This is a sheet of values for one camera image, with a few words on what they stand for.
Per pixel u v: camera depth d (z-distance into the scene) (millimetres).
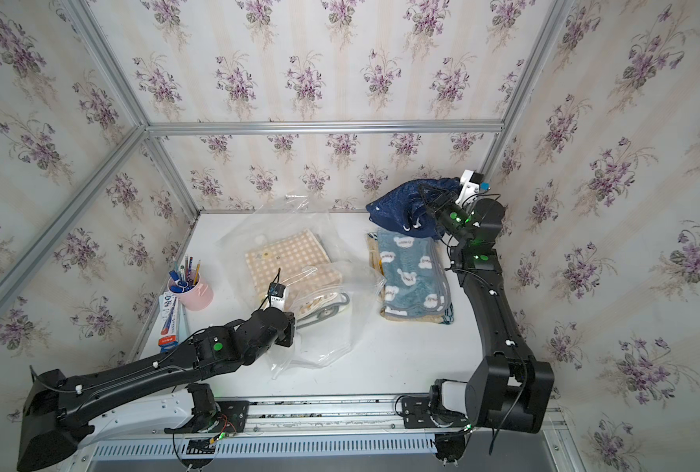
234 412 732
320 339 875
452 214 625
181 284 874
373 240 1075
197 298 905
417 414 733
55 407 437
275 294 656
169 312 881
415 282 931
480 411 409
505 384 397
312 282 931
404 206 707
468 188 649
